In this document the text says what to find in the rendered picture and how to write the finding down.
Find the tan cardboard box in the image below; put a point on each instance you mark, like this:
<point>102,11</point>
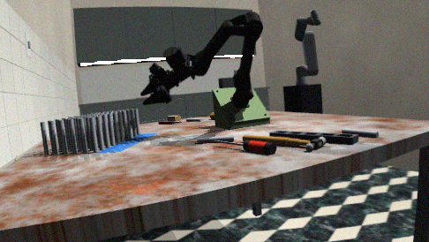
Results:
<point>174,118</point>

